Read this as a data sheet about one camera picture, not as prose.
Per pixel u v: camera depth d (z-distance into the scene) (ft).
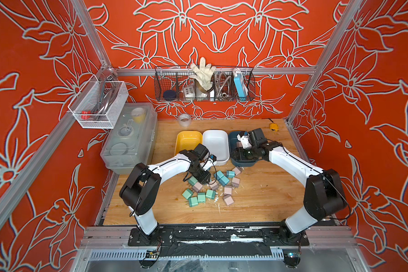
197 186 2.80
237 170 3.03
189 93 3.03
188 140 3.54
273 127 3.74
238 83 2.79
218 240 2.39
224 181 2.89
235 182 2.87
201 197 2.73
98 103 2.50
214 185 2.87
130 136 2.96
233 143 3.26
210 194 2.74
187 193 2.77
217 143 3.52
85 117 2.28
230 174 2.94
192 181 2.87
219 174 2.95
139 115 3.29
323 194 1.45
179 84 3.31
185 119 3.92
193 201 2.69
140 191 1.54
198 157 2.32
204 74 3.01
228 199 2.73
